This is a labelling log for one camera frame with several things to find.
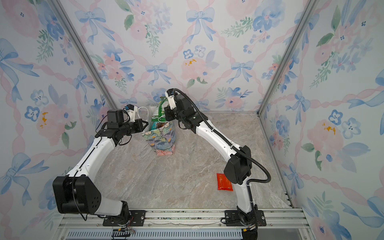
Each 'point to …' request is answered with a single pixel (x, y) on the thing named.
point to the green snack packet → (159, 114)
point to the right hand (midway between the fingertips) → (164, 107)
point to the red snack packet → (223, 182)
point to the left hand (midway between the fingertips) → (148, 121)
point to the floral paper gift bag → (161, 135)
